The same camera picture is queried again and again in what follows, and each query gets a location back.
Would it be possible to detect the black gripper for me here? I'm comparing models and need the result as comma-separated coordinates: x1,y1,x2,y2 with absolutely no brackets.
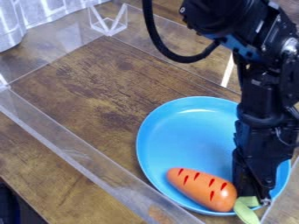
232,110,299,206

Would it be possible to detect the orange toy carrot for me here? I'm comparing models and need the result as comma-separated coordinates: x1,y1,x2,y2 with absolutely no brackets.
165,167,260,224

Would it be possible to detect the blue round plastic tray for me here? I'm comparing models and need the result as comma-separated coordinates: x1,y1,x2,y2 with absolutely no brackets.
134,95,292,217

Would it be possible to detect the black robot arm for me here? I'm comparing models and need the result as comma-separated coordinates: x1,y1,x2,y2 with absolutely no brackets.
180,0,299,205

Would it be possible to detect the white grid curtain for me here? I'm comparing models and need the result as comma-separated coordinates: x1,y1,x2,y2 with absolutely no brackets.
0,0,109,53

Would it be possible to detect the clear acrylic enclosure wall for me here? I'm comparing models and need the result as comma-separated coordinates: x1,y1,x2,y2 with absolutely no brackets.
0,0,239,224

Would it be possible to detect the clear acrylic corner bracket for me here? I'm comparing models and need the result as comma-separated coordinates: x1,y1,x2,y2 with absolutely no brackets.
88,4,126,37

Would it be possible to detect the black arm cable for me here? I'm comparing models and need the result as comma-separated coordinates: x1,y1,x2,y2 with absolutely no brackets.
141,0,220,64

